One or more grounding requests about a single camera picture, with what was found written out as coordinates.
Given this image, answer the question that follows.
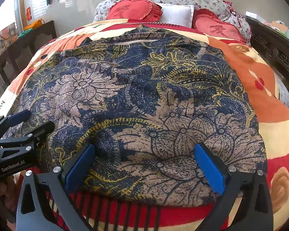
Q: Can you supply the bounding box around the left red heart cushion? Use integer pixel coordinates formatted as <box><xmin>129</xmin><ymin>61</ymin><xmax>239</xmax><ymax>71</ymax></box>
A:
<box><xmin>107</xmin><ymin>0</ymin><xmax>163</xmax><ymax>23</ymax></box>

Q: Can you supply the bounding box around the dark floral patterned garment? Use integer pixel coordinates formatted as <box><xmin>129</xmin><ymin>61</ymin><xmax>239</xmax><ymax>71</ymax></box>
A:
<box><xmin>5</xmin><ymin>26</ymin><xmax>267</xmax><ymax>207</ymax></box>

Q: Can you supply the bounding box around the floral grey bed headboard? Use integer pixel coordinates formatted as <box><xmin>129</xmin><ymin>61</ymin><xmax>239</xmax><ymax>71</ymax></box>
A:
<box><xmin>93</xmin><ymin>0</ymin><xmax>252</xmax><ymax>44</ymax></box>

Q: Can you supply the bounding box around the red heart cushion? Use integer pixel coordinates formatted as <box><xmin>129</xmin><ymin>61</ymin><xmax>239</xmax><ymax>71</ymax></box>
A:
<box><xmin>192</xmin><ymin>9</ymin><xmax>246</xmax><ymax>43</ymax></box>
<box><xmin>107</xmin><ymin>0</ymin><xmax>163</xmax><ymax>23</ymax></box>

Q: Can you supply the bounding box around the orange cream red blanket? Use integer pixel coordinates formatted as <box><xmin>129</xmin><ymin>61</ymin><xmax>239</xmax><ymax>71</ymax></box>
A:
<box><xmin>0</xmin><ymin>19</ymin><xmax>289</xmax><ymax>230</ymax></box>

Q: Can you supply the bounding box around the right red heart cushion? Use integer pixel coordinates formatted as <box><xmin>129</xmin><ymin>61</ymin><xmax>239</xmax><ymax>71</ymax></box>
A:
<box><xmin>192</xmin><ymin>9</ymin><xmax>246</xmax><ymax>43</ymax></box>

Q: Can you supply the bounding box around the white small pillow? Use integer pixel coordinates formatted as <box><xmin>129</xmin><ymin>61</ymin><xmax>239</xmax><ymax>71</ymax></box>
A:
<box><xmin>158</xmin><ymin>3</ymin><xmax>194</xmax><ymax>28</ymax></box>

